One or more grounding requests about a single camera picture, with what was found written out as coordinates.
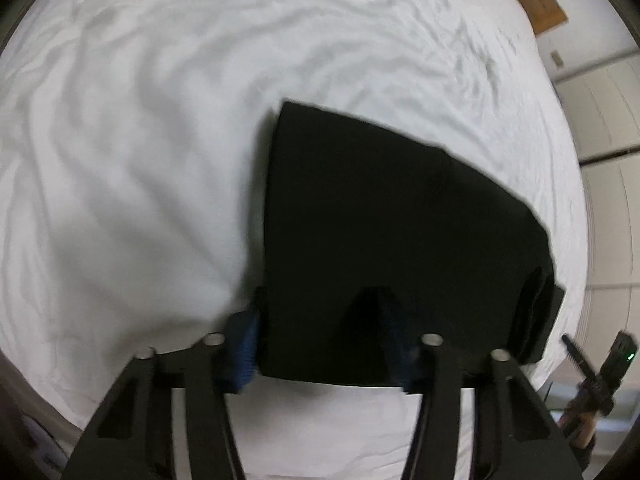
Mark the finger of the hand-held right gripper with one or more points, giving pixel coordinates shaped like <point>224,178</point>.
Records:
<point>580,359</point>

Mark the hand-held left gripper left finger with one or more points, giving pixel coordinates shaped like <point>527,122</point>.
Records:
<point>242,355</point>

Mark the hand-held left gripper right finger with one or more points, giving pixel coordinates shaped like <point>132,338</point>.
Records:
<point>440,385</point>

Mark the black pants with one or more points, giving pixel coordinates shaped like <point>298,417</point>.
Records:
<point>390,240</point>

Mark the person's right hand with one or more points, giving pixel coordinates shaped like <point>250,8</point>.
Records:
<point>580,425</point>

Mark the white wardrobe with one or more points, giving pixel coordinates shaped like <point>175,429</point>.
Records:
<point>610,170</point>

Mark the white duvet bed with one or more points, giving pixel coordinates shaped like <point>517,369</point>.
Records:
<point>150,160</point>

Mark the beige wall socket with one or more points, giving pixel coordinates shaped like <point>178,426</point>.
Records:
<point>557,58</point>

